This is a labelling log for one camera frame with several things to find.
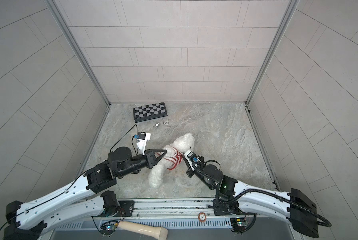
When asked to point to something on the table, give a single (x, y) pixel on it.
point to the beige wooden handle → (159, 233)
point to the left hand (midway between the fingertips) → (169, 155)
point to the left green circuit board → (109, 227)
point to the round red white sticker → (202, 216)
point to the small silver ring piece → (166, 123)
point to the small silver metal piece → (156, 125)
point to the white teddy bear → (183, 143)
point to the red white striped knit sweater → (176, 157)
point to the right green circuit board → (239, 224)
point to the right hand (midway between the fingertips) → (182, 157)
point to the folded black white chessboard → (149, 112)
